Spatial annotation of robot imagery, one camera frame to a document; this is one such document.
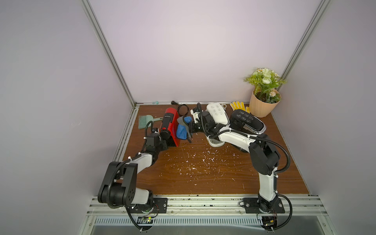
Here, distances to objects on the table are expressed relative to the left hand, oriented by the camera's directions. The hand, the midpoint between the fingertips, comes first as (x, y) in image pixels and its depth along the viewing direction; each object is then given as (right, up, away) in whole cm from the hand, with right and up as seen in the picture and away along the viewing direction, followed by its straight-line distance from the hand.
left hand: (167, 139), depth 94 cm
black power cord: (+1, +27, +29) cm, 40 cm away
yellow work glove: (+57, +25, +27) cm, 67 cm away
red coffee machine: (+4, +12, -9) cm, 15 cm away
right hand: (+13, +10, -5) cm, 17 cm away
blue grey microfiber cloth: (+11, +6, -4) cm, 13 cm away
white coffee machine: (+33, +15, -11) cm, 38 cm away
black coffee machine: (+45, +13, -13) cm, 49 cm away
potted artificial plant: (+70, +30, +10) cm, 77 cm away
